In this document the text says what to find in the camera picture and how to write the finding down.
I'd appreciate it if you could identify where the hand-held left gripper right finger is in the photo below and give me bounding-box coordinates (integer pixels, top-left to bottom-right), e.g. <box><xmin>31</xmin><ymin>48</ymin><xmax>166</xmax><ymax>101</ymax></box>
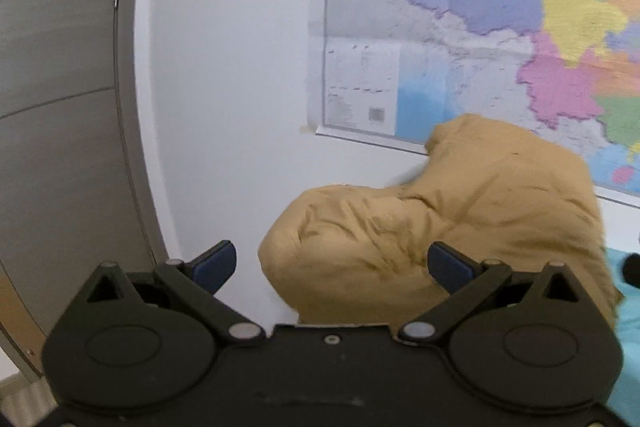
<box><xmin>397</xmin><ymin>241</ymin><xmax>604</xmax><ymax>348</ymax></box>

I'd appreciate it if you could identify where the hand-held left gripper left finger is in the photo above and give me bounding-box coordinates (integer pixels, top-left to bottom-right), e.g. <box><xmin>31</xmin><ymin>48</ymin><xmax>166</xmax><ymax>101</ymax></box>
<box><xmin>84</xmin><ymin>238</ymin><xmax>266</xmax><ymax>348</ymax></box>

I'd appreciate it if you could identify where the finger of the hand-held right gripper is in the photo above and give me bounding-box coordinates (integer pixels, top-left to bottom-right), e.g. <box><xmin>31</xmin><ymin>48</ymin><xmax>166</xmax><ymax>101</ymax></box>
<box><xmin>621</xmin><ymin>252</ymin><xmax>640</xmax><ymax>284</ymax></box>

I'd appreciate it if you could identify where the tan puffer jacket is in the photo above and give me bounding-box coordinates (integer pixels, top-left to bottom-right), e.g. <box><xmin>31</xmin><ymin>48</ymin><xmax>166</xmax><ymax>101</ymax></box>
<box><xmin>257</xmin><ymin>113</ymin><xmax>621</xmax><ymax>325</ymax></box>

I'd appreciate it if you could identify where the teal and grey bed sheet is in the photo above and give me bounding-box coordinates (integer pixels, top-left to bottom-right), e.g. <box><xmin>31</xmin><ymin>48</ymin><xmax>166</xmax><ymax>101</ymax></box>
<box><xmin>602</xmin><ymin>247</ymin><xmax>640</xmax><ymax>427</ymax></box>

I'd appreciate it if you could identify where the grey wooden wardrobe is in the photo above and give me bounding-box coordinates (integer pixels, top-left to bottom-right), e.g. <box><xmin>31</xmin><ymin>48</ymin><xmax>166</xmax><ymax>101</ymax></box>
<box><xmin>0</xmin><ymin>0</ymin><xmax>171</xmax><ymax>383</ymax></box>

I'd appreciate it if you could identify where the colourful wall map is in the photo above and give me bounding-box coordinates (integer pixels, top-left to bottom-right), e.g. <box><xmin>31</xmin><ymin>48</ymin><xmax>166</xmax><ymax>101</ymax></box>
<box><xmin>305</xmin><ymin>0</ymin><xmax>640</xmax><ymax>208</ymax></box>

